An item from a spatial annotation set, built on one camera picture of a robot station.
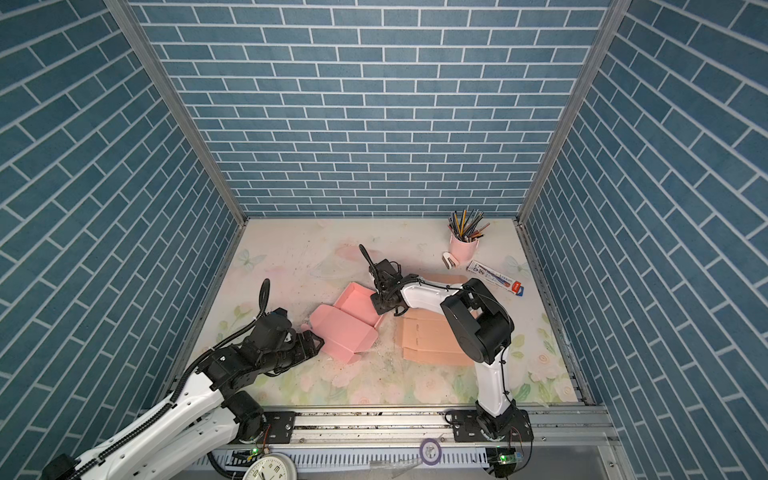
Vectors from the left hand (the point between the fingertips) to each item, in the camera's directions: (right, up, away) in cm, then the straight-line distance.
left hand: (319, 347), depth 78 cm
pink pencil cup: (+44, +25, +26) cm, 57 cm away
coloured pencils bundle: (+46, +34, +26) cm, 62 cm away
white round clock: (-7, -22, -13) cm, 26 cm away
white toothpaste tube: (+54, +16, +24) cm, 62 cm away
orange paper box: (+31, -2, +15) cm, 35 cm away
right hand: (+15, +10, +19) cm, 26 cm away
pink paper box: (+6, +3, +9) cm, 11 cm away
